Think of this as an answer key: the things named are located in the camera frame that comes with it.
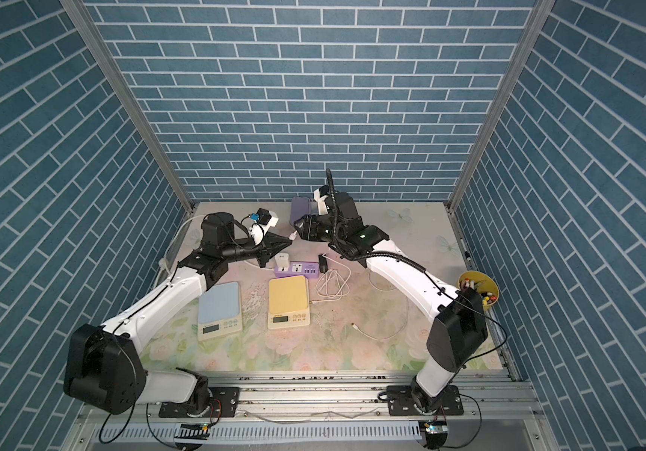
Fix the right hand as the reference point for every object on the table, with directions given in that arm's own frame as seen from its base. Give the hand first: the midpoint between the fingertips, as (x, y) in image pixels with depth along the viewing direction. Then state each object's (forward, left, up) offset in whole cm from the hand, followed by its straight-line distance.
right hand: (301, 225), depth 77 cm
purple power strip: (+1, 0, -25) cm, 25 cm away
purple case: (+34, +9, -26) cm, 44 cm away
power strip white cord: (+20, +60, -31) cm, 70 cm away
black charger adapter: (+5, -5, -25) cm, 26 cm away
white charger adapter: (+1, +8, -18) cm, 20 cm away
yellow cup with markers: (-5, -54, -16) cm, 56 cm away
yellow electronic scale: (-11, +5, -26) cm, 29 cm away
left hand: (-4, +1, -3) cm, 5 cm away
